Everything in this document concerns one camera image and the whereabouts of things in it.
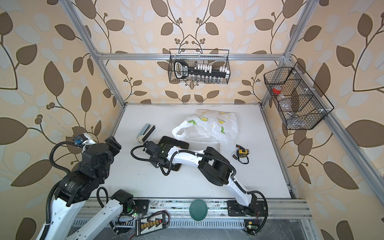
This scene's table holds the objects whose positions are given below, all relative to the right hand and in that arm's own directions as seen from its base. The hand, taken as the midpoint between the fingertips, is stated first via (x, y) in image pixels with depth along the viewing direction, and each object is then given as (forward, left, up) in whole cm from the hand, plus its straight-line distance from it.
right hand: (157, 157), depth 88 cm
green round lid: (-28, -24, +6) cm, 37 cm away
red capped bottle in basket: (+29, -72, +26) cm, 82 cm away
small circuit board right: (-34, -49, -5) cm, 60 cm away
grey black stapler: (+19, +10, 0) cm, 21 cm away
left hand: (-4, +14, +27) cm, 31 cm away
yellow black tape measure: (+1, -51, +1) cm, 51 cm away
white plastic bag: (+13, -31, +13) cm, 36 cm away
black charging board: (-33, +1, -1) cm, 33 cm away
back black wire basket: (+34, -43, +30) cm, 62 cm away
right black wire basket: (+11, -75, +31) cm, 82 cm away
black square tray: (+13, -6, -3) cm, 15 cm away
